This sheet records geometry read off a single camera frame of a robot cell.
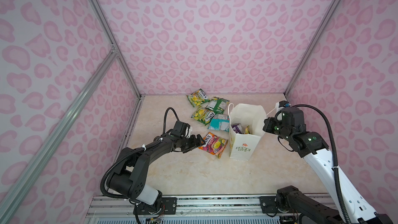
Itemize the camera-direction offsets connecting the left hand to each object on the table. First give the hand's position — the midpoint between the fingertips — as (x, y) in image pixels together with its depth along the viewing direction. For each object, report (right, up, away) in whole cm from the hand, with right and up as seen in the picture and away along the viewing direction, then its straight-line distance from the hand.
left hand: (201, 142), depth 88 cm
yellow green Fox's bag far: (-3, +27, +28) cm, 39 cm away
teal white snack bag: (+12, +10, +13) cm, 20 cm away
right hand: (+30, +14, -15) cm, 37 cm away
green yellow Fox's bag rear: (+1, +15, +16) cm, 22 cm away
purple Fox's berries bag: (+21, +8, +2) cm, 22 cm away
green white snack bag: (+12, +21, +20) cm, 32 cm away
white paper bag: (+23, 0, -11) cm, 25 cm away
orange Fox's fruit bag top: (+26, +7, -1) cm, 27 cm away
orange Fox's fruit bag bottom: (+8, -2, +3) cm, 9 cm away
